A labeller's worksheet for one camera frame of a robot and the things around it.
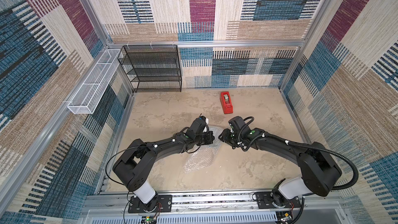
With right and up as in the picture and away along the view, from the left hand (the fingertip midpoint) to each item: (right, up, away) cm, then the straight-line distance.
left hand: (217, 138), depth 87 cm
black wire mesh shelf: (-42, +43, +22) cm, 64 cm away
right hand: (+3, -2, +1) cm, 4 cm away
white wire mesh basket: (-61, +21, -15) cm, 66 cm away
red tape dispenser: (+8, +20, +19) cm, 29 cm away
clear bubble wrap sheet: (-6, -10, +3) cm, 12 cm away
